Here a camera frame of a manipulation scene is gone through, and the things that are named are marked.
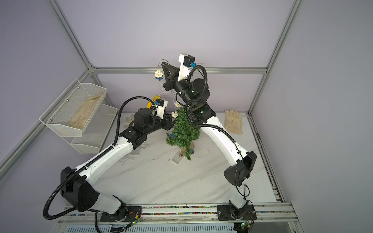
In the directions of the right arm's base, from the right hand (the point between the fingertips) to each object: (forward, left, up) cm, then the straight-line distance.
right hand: (163, 67), depth 57 cm
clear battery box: (-10, -1, -58) cm, 59 cm away
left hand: (-3, -2, -27) cm, 27 cm away
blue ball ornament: (-7, 0, -37) cm, 38 cm away
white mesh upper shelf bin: (+2, +52, -24) cm, 58 cm away
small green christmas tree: (-9, -7, -31) cm, 33 cm away
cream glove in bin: (+2, +49, -27) cm, 56 cm away
